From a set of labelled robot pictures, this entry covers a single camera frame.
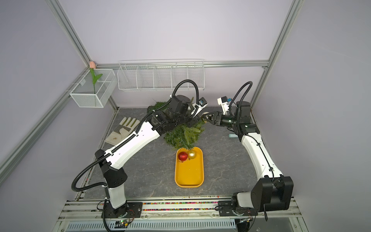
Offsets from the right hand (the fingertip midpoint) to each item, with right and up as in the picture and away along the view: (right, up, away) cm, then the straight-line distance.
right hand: (204, 116), depth 73 cm
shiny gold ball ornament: (-1, 0, -2) cm, 3 cm away
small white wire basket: (-67, +12, +5) cm, 68 cm away
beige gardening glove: (-56, -8, +34) cm, 66 cm away
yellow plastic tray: (-8, -34, +12) cm, 37 cm away
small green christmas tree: (-10, -11, -1) cm, 15 cm away
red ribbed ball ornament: (-12, -24, +14) cm, 30 cm away
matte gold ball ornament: (-7, -23, +16) cm, 29 cm away
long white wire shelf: (-29, +30, +28) cm, 50 cm away
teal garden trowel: (+23, -13, +28) cm, 38 cm away
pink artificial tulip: (-68, +25, +18) cm, 75 cm away
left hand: (-4, +2, -2) cm, 5 cm away
